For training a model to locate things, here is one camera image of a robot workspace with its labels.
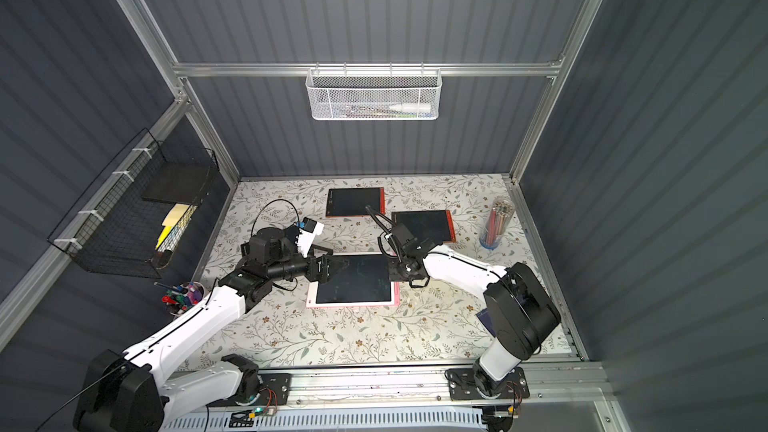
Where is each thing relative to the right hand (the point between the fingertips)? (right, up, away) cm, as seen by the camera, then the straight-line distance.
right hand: (398, 271), depth 88 cm
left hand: (-15, +5, -12) cm, 20 cm away
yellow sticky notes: (-57, +16, -15) cm, 61 cm away
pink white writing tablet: (-11, -4, +6) cm, 13 cm away
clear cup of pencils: (+30, +18, -2) cm, 35 cm away
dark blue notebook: (+25, -12, -3) cm, 28 cm away
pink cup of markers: (-57, -4, -13) cm, 58 cm away
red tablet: (-17, +21, +25) cm, 37 cm away
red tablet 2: (+14, +13, +16) cm, 25 cm away
